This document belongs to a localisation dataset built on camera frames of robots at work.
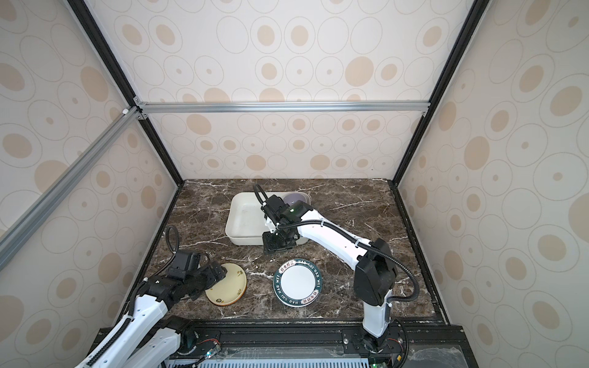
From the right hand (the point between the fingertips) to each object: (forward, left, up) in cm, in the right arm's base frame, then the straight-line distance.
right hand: (269, 252), depth 79 cm
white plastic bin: (+24, +14, -14) cm, 31 cm away
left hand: (-5, +16, -6) cm, 18 cm away
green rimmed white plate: (-6, -10, -12) cm, 16 cm away
